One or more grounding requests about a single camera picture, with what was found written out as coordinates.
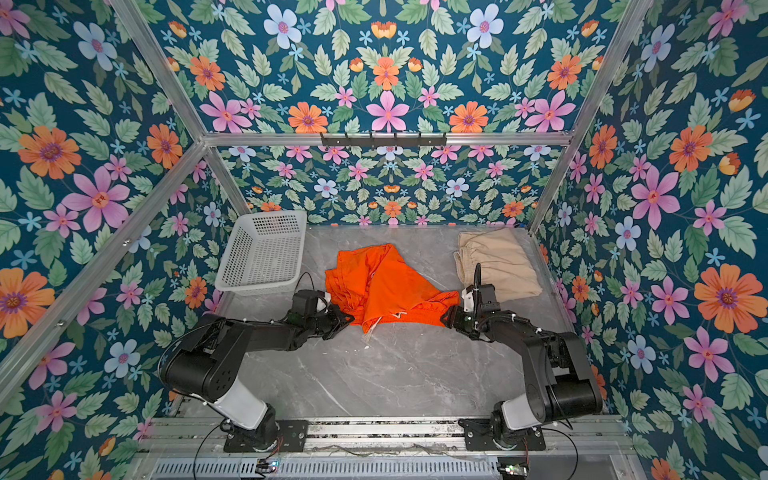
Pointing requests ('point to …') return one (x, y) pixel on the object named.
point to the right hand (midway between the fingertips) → (448, 319)
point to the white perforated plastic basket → (261, 253)
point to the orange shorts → (375, 283)
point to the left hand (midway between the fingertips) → (358, 311)
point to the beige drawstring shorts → (504, 262)
